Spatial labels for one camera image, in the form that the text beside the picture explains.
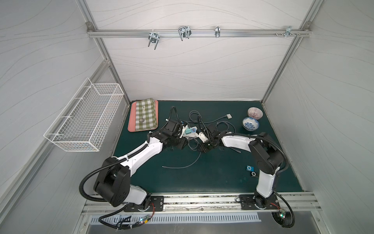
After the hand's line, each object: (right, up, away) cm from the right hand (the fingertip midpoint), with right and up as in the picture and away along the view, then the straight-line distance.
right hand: (200, 146), depth 94 cm
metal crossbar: (+64, +112, +63) cm, 143 cm away
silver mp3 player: (+24, +20, +17) cm, 35 cm away
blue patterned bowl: (+37, +14, +10) cm, 41 cm away
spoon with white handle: (-43, +17, +14) cm, 48 cm away
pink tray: (-51, +16, +13) cm, 55 cm away
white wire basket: (-58, +16, -27) cm, 66 cm away
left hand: (-10, +6, -9) cm, 15 cm away
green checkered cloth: (-38, +21, +17) cm, 47 cm away
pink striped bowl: (+44, +23, +17) cm, 52 cm away
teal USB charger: (-8, +10, +1) cm, 13 cm away
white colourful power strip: (-4, +9, +2) cm, 10 cm away
